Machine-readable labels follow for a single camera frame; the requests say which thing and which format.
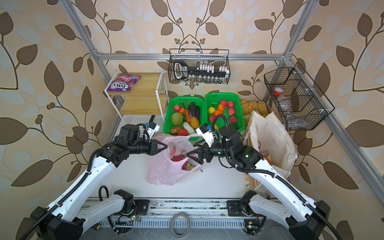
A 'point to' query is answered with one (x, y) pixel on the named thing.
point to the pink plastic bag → (169, 164)
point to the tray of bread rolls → (247, 107)
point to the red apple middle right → (231, 111)
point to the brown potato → (173, 131)
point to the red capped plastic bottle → (278, 92)
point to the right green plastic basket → (213, 99)
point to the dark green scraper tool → (150, 122)
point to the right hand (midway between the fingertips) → (192, 150)
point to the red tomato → (182, 132)
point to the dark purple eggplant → (194, 110)
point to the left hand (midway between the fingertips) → (167, 145)
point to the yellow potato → (194, 122)
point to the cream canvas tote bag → (267, 132)
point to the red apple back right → (230, 104)
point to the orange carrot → (182, 110)
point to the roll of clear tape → (174, 216)
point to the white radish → (190, 130)
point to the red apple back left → (223, 102)
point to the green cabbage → (176, 119)
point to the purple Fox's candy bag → (123, 82)
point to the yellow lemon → (211, 110)
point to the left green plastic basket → (184, 115)
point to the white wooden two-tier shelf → (138, 94)
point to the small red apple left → (212, 118)
